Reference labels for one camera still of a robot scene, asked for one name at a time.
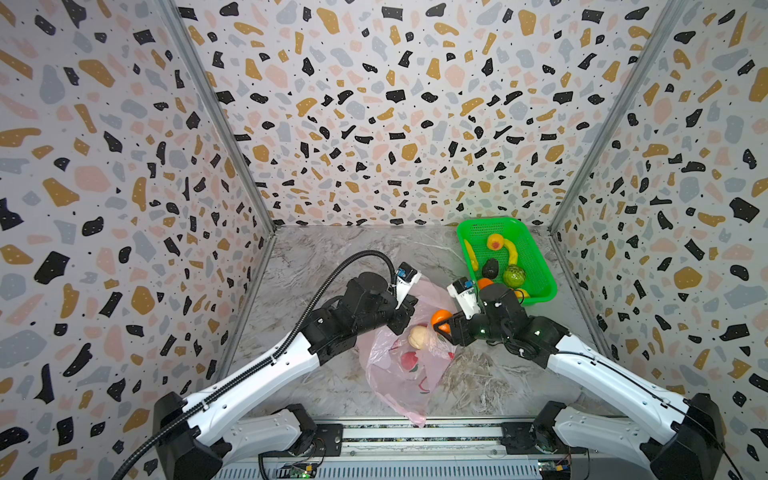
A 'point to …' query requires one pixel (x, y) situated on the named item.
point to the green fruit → (514, 276)
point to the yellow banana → (513, 252)
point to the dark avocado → (490, 268)
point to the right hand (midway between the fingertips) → (438, 319)
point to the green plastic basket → (500, 250)
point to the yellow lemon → (519, 294)
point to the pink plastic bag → (402, 368)
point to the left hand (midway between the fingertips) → (418, 296)
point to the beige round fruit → (417, 336)
